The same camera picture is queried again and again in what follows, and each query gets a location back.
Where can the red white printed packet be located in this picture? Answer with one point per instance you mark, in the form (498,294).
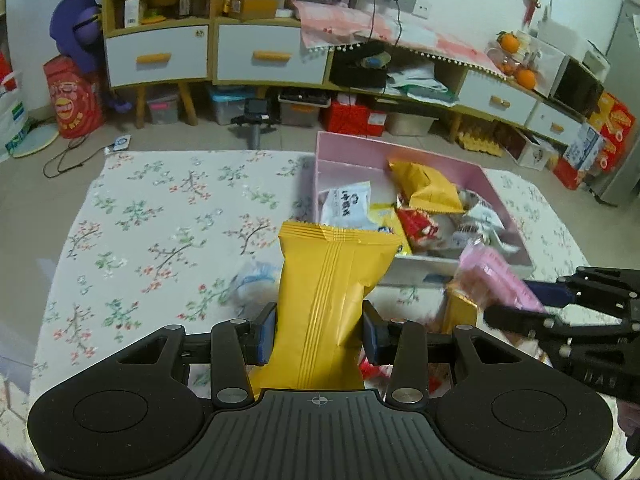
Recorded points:
(420,225)

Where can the egg tray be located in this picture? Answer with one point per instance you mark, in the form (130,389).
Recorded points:
(480,142)

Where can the round white base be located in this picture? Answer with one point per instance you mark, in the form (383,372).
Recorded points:
(32,140)

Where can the low wooden cabinet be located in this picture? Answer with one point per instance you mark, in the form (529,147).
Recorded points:
(250,21)

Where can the clear box pink label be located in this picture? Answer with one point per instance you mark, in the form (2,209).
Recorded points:
(164,110)

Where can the small brown box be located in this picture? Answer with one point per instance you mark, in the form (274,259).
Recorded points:
(192,1)

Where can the long wooden stand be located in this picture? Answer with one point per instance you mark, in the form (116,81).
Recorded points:
(456,127)

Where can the red gift box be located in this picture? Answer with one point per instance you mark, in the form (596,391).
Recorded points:
(350,117)

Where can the small white snack packet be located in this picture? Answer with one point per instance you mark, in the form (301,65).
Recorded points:
(345,205)

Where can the purple plush toy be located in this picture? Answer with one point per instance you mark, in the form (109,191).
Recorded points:
(75,25)

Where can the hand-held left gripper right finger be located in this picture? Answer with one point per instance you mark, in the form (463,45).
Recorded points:
(372,335)

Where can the blue white carton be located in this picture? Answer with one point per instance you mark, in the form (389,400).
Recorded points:
(585,147)

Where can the black camera stand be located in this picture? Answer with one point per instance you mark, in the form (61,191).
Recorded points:
(255,110)

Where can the pink snack packet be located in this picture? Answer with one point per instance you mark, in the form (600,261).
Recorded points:
(495,275)

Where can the orange fruit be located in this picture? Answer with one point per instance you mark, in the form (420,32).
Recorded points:
(525,79)
(509,42)

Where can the large yellow snack packet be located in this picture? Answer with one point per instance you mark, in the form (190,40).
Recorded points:
(425,185)

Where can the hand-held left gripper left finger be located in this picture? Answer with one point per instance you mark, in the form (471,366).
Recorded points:
(267,335)

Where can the white plastic bag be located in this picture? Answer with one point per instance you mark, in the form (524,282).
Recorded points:
(12,120)

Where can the pile of papers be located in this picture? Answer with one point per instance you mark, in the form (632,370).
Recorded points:
(420,80)

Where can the red printed bag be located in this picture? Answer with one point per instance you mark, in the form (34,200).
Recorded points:
(72,105)

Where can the small white box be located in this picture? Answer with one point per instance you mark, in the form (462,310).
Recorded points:
(132,10)

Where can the glass bowl of small oranges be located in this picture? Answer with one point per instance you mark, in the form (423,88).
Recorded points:
(505,66)

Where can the floral tablecloth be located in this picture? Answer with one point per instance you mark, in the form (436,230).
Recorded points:
(150,220)

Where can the red yellow carton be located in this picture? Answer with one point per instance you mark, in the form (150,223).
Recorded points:
(612,115)

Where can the yellow white snack packet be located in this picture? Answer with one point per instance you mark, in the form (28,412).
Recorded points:
(385,217)

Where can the pink silver cardboard box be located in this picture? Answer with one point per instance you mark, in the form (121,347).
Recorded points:
(350,152)

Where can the silver snack packet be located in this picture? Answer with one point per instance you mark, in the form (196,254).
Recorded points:
(480,242)

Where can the tall wooden cabinet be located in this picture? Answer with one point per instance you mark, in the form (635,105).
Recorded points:
(106,5)

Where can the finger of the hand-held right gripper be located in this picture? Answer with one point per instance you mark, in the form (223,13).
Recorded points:
(520,319)
(547,292)

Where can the white bread packet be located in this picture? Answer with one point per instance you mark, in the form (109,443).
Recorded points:
(252,282)

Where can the black bag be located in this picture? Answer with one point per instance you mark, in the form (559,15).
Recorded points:
(357,77)

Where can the pink cloth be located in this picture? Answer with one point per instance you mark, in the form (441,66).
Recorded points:
(340,27)

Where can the blue lid storage box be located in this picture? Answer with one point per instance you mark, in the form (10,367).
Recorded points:
(225,107)

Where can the striped yellow snack packet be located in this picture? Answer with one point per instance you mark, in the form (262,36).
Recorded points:
(325,300)

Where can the gold brown snack packet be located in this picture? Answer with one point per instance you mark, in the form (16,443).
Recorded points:
(460,310)

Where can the microwave oven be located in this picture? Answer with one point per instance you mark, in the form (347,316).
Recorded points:
(575,90)

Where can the small red box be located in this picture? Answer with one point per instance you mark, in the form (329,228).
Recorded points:
(570,175)

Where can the grey lid storage box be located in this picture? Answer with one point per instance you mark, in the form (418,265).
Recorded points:
(300,112)

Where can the red gift bag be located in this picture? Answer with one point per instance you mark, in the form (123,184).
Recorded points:
(4,67)

